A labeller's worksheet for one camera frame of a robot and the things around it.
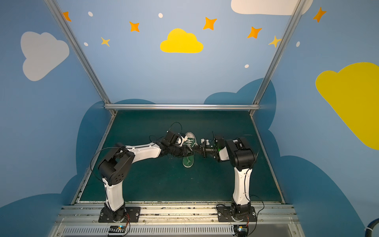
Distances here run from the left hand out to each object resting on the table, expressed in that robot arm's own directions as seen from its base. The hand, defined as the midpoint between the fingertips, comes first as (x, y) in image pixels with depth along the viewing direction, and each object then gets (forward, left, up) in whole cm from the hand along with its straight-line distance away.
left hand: (192, 152), depth 91 cm
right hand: (+3, 0, 0) cm, 3 cm away
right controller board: (-39, -25, -9) cm, 47 cm away
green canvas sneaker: (-6, +2, -1) cm, 6 cm away
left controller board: (-39, +38, -9) cm, 55 cm away
